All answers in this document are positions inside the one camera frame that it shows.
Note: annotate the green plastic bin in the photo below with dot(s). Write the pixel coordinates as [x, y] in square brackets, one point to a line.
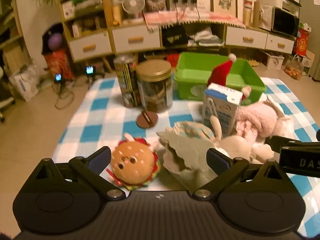
[190, 80]

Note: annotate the blue white checkered mat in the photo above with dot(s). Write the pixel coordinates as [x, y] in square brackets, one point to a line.
[95, 130]

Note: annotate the pale grey cloth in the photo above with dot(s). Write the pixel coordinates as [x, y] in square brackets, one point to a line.
[185, 150]

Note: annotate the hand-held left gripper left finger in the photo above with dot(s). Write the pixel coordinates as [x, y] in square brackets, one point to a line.
[98, 161]

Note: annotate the pink plush rabbit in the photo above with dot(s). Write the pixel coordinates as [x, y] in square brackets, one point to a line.
[257, 122]

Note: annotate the white cardboard box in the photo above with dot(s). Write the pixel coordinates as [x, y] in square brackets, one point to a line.
[25, 83]

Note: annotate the pink table runner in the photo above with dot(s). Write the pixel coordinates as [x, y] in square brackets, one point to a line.
[200, 17]

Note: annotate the black handbag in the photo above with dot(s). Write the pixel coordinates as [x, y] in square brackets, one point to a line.
[174, 36]

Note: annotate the bag of orange fruit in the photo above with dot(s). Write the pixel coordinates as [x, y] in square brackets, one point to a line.
[293, 68]

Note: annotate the wall power sockets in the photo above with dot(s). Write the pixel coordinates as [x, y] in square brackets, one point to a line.
[183, 2]

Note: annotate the white storage crate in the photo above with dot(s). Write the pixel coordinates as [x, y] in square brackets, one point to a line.
[273, 60]

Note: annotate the black microwave oven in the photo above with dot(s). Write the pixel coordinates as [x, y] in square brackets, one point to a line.
[285, 22]

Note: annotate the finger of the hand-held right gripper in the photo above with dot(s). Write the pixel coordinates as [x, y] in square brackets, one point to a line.
[282, 142]

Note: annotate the glass jar with gold lid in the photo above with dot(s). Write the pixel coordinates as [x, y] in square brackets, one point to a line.
[155, 87]

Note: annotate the stack of paper cups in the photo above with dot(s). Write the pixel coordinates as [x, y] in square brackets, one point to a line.
[248, 7]

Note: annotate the tall printed can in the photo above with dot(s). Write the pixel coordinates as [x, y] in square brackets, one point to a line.
[126, 82]

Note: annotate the stack of folded cloths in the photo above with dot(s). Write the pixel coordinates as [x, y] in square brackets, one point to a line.
[205, 37]

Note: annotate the wooden shelf cabinet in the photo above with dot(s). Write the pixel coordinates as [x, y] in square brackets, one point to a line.
[87, 45]

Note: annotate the red gift box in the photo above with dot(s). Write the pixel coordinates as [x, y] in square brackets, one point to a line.
[301, 43]

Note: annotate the large red santa hat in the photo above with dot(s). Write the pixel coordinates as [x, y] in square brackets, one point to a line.
[220, 73]

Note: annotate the office chair base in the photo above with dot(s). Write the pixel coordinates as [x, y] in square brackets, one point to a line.
[5, 100]

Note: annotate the beige plush bunny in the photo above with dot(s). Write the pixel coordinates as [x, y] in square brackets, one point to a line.
[237, 146]

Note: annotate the burger plush toy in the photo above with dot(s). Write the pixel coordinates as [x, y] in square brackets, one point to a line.
[135, 162]

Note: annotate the white appliance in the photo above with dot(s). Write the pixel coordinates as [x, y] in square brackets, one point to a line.
[277, 0]

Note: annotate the long wooden console cabinet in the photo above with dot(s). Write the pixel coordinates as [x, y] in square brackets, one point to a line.
[247, 38]

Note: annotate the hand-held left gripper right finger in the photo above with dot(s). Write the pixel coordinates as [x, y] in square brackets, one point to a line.
[218, 161]

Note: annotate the blue white milk carton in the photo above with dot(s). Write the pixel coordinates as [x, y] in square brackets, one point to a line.
[225, 110]

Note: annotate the egg tray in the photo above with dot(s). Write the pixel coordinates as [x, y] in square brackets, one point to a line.
[253, 62]

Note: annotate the white printed bag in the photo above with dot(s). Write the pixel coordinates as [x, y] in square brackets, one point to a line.
[265, 17]

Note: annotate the brown round disc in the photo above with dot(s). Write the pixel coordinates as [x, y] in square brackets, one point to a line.
[147, 120]

